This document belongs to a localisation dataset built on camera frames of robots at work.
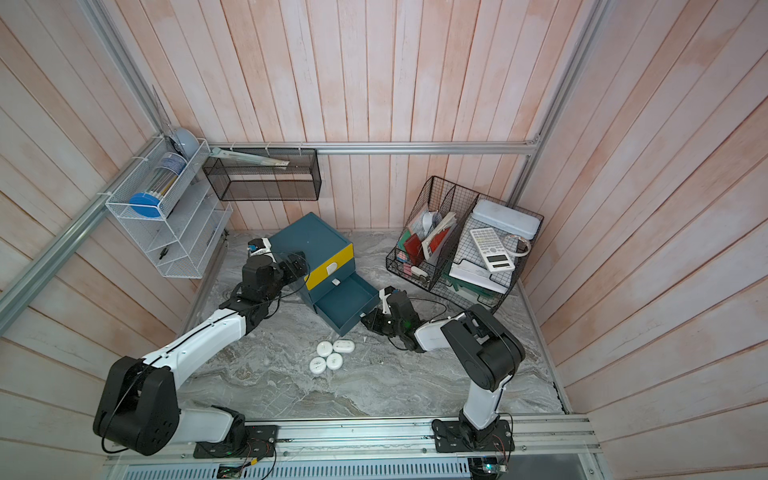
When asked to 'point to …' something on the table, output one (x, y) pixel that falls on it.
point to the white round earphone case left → (317, 365)
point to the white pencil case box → (510, 220)
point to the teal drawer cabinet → (320, 241)
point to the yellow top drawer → (326, 269)
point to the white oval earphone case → (344, 346)
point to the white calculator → (492, 250)
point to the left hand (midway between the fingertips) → (296, 262)
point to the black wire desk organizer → (464, 245)
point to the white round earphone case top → (324, 349)
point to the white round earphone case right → (334, 361)
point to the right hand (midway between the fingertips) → (361, 318)
